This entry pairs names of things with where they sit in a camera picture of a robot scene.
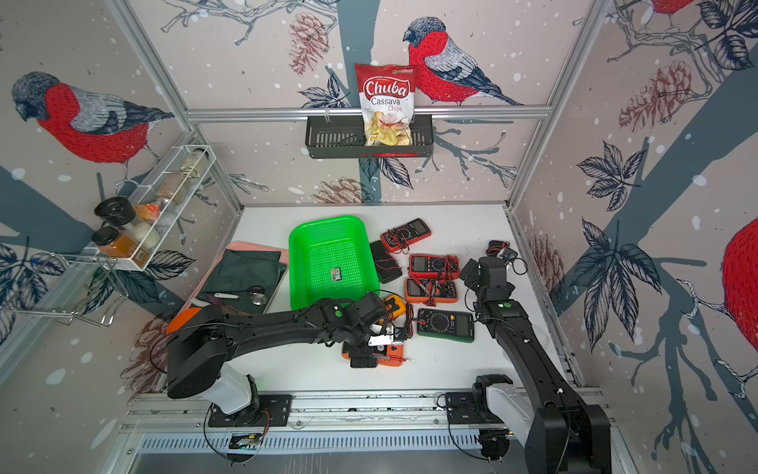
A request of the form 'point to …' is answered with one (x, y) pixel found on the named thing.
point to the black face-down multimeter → (385, 263)
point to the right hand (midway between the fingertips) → (480, 267)
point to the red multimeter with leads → (444, 267)
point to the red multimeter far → (401, 237)
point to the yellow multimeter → (395, 305)
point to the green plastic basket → (330, 258)
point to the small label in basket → (337, 275)
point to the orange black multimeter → (429, 290)
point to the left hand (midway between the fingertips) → (381, 338)
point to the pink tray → (237, 246)
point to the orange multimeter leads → (387, 355)
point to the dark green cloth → (244, 280)
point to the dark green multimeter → (445, 325)
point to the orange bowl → (182, 318)
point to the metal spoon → (257, 295)
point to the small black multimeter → (501, 249)
